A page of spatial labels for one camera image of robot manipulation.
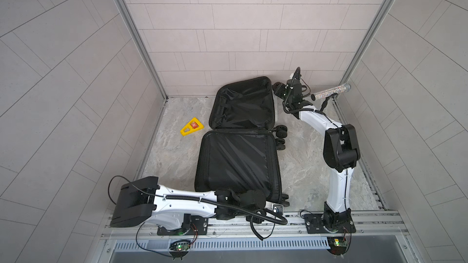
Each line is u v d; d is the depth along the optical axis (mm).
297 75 817
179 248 653
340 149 534
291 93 738
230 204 468
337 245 679
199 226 708
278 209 578
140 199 447
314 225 709
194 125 1013
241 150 817
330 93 890
